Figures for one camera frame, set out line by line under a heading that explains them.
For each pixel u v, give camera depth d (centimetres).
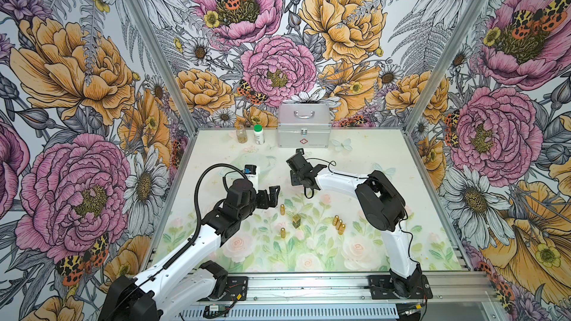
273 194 73
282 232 82
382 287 74
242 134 114
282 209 89
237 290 74
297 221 83
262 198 71
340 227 83
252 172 70
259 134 111
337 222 85
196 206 62
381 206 55
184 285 56
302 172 78
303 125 103
